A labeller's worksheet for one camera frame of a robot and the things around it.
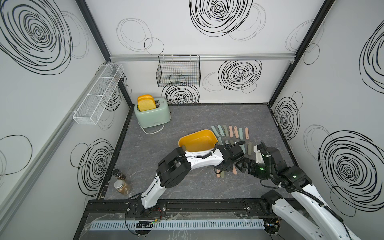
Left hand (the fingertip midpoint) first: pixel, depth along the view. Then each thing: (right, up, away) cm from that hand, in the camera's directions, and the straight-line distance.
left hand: (227, 168), depth 86 cm
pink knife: (+18, +19, +17) cm, 31 cm away
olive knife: (+3, +17, -26) cm, 31 cm away
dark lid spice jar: (-58, +1, -10) cm, 59 cm away
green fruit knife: (+14, +21, +19) cm, 31 cm away
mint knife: (-4, +20, +18) cm, 27 cm away
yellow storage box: (-14, +14, +14) cm, 24 cm away
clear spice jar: (-54, -4, -15) cm, 56 cm away
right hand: (+5, +5, -13) cm, 15 cm away
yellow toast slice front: (-50, +38, +8) cm, 63 cm away
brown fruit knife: (+10, +19, +16) cm, 27 cm away
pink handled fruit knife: (+7, +20, +17) cm, 27 cm away
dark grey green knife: (+3, +20, +18) cm, 27 cm away
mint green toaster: (-43, +30, +13) cm, 54 cm away
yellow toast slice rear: (-50, +43, +8) cm, 67 cm away
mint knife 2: (-2, +15, +13) cm, 20 cm away
